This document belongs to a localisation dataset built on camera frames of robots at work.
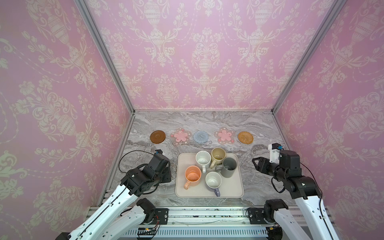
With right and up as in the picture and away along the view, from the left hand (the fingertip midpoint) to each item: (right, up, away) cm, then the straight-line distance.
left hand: (170, 174), depth 74 cm
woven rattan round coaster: (+48, +16, +32) cm, 60 cm away
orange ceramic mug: (+11, -5, +14) cm, 18 cm away
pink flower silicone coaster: (+2, +17, +32) cm, 36 cm away
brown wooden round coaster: (-15, +16, +32) cm, 39 cm away
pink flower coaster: (+33, +16, +32) cm, 49 cm away
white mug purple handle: (+23, -7, +11) cm, 27 cm away
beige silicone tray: (+33, -11, +10) cm, 36 cm away
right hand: (+44, +7, +1) cm, 44 cm away
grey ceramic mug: (+32, 0, +14) cm, 35 cm away
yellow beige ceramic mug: (+27, +6, +20) cm, 34 cm away
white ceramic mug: (+18, +3, +18) cm, 26 cm away
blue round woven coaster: (+16, +16, +32) cm, 39 cm away
